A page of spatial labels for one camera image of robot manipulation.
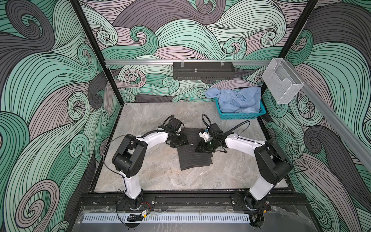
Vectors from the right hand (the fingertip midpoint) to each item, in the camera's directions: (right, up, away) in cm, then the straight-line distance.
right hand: (197, 150), depth 88 cm
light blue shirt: (+41, +34, +23) cm, 58 cm away
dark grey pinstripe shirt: (-5, -3, -4) cm, 8 cm away
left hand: (-7, +4, +3) cm, 9 cm away
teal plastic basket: (+33, +22, +16) cm, 43 cm away
